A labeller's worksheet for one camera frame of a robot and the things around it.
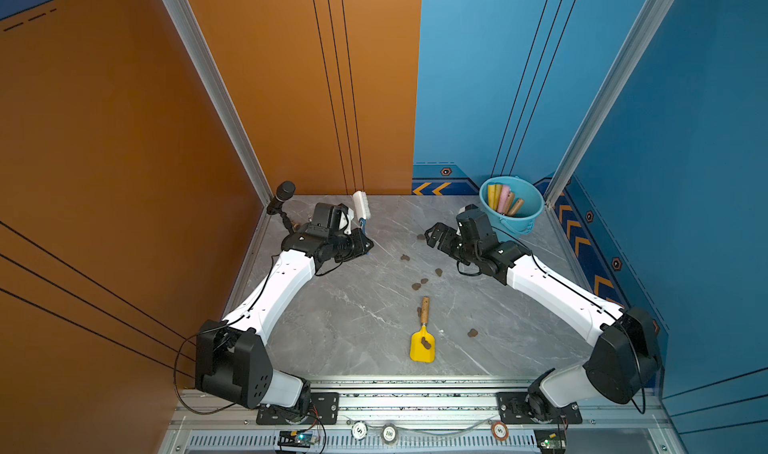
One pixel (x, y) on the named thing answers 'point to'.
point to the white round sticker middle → (389, 433)
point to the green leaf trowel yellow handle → (498, 196)
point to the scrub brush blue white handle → (363, 209)
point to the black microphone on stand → (284, 191)
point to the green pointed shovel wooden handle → (509, 203)
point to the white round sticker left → (359, 430)
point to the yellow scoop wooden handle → (418, 352)
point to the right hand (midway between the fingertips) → (435, 239)
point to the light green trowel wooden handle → (516, 208)
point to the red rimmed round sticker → (499, 431)
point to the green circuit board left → (296, 438)
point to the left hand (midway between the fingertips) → (373, 239)
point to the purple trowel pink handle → (503, 199)
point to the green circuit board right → (550, 441)
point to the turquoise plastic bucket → (510, 228)
